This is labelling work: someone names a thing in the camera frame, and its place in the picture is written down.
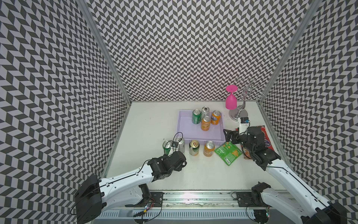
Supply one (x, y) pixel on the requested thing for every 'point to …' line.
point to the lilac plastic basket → (189, 131)
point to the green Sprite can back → (196, 116)
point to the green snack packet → (229, 152)
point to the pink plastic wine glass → (231, 101)
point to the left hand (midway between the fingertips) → (175, 159)
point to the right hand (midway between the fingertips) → (231, 131)
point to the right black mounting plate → (244, 199)
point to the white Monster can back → (205, 111)
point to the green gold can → (194, 146)
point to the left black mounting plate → (154, 199)
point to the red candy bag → (267, 143)
